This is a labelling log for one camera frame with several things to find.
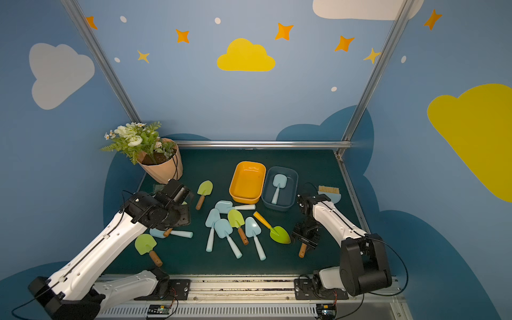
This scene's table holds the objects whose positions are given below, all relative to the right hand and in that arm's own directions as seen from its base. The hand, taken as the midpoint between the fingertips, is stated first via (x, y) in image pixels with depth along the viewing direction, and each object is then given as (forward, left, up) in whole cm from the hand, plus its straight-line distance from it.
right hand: (301, 243), depth 81 cm
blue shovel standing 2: (+6, +34, -5) cm, 35 cm away
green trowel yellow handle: (+6, +10, -5) cm, 12 cm away
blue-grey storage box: (+25, +5, -4) cm, 25 cm away
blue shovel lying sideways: (+17, +36, -4) cm, 40 cm away
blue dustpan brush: (+30, -20, -7) cm, 37 cm away
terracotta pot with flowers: (+37, +72, +8) cm, 81 cm away
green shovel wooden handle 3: (+1, +58, -1) cm, 58 cm away
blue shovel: (+35, +8, -5) cm, 36 cm away
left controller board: (-25, +53, -6) cm, 59 cm away
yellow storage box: (+33, +26, -4) cm, 42 cm away
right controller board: (-22, -9, -8) cm, 25 cm away
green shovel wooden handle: (+12, +29, -5) cm, 32 cm away
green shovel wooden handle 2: (-2, -1, -3) cm, 3 cm away
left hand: (+2, +46, +15) cm, 48 cm away
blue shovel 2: (+7, +21, -6) cm, 23 cm away
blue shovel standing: (+11, +40, -3) cm, 41 cm away
